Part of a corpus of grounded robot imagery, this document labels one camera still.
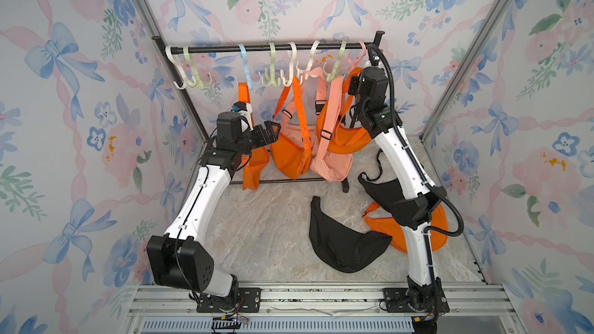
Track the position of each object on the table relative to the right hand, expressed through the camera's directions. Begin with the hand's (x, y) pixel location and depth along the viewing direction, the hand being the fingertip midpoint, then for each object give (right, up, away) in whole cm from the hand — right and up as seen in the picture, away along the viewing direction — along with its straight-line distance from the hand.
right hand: (370, 69), depth 75 cm
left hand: (-32, -18, +2) cm, 37 cm away
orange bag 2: (-26, -27, +25) cm, 45 cm away
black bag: (-8, -61, +9) cm, 62 cm away
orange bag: (-41, -29, +25) cm, 56 cm away
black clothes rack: (-7, -39, +27) cm, 48 cm away
